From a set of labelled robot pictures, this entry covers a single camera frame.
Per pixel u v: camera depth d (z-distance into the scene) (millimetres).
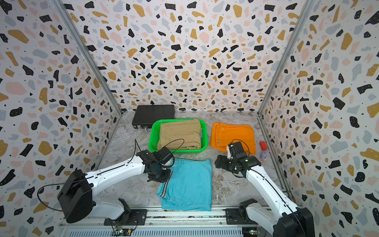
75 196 407
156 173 671
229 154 747
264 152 933
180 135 1028
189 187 816
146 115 1205
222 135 1061
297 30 782
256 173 518
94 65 917
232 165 616
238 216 730
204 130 1040
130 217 684
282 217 402
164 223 731
